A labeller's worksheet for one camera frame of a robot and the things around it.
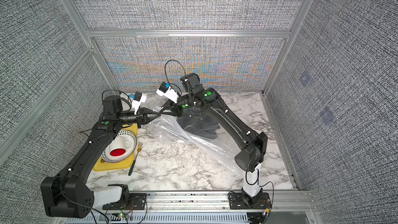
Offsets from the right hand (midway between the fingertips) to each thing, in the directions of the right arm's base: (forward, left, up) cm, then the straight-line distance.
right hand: (162, 105), depth 67 cm
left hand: (-2, +1, -4) cm, 5 cm away
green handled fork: (-4, +19, -34) cm, 39 cm away
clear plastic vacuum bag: (-6, -1, -8) cm, 10 cm away
